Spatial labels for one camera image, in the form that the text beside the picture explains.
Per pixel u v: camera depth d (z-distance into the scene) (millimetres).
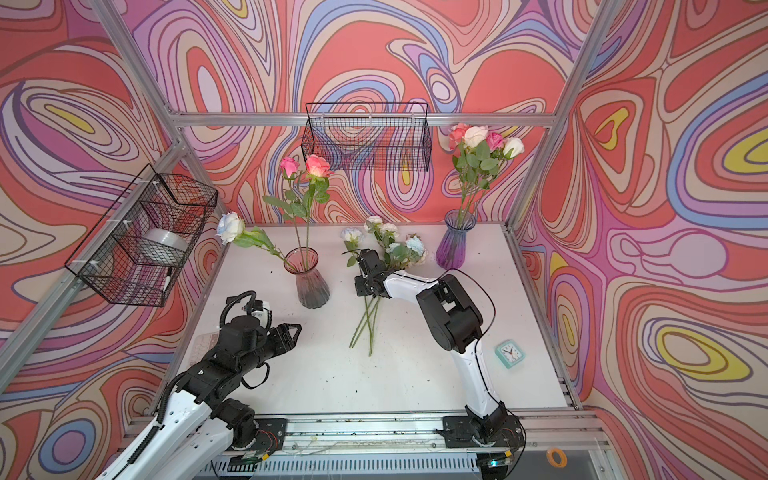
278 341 681
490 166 843
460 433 731
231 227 680
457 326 560
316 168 767
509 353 844
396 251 1019
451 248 993
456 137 856
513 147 817
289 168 772
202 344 875
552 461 690
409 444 729
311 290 898
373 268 806
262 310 707
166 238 734
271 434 731
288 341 701
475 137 822
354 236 1111
